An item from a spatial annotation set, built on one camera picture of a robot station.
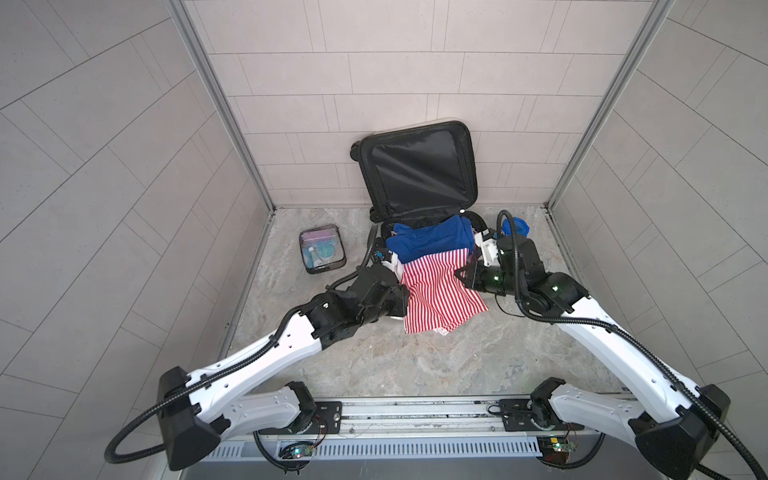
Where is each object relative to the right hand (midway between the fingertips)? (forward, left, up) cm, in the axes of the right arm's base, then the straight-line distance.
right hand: (451, 273), depth 71 cm
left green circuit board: (-30, +37, -19) cm, 52 cm away
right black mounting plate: (-27, -14, -23) cm, 38 cm away
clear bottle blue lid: (+22, -27, -11) cm, 37 cm away
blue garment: (+25, -6, -15) cm, 29 cm away
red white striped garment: (-3, +3, -6) cm, 7 cm away
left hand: (-3, +8, -1) cm, 9 cm away
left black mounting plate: (-25, +32, -22) cm, 46 cm away
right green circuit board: (-33, -22, -23) cm, 46 cm away
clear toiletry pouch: (+26, +38, -20) cm, 50 cm away
